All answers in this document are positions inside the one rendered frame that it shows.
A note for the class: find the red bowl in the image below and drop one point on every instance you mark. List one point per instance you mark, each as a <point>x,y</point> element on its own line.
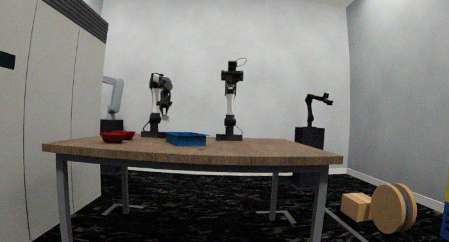
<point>129,134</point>
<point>114,138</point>

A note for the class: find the blue box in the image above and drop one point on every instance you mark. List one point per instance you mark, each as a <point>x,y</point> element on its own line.
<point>186,140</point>

